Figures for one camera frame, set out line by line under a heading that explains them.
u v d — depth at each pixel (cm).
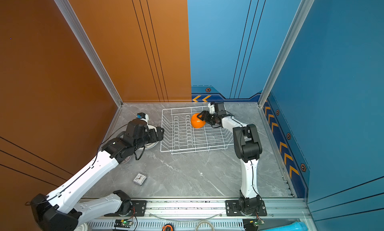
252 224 70
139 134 57
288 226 66
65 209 40
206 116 91
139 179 81
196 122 99
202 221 69
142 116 66
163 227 67
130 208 71
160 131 69
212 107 95
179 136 94
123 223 71
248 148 57
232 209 72
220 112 83
